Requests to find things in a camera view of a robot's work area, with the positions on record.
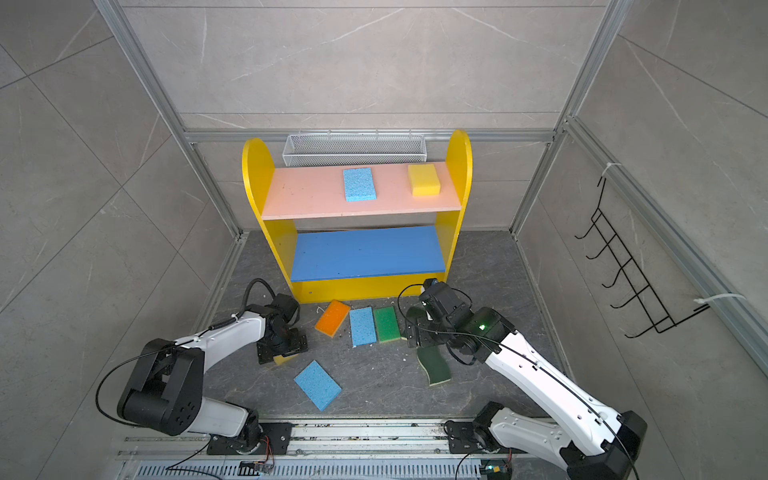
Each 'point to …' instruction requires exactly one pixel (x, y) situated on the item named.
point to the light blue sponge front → (320, 387)
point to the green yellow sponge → (386, 324)
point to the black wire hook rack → (624, 260)
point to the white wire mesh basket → (315, 150)
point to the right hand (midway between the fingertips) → (422, 324)
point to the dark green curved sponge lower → (434, 364)
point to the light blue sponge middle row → (362, 326)
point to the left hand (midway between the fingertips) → (291, 345)
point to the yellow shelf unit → (355, 230)
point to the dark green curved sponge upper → (416, 312)
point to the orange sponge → (333, 317)
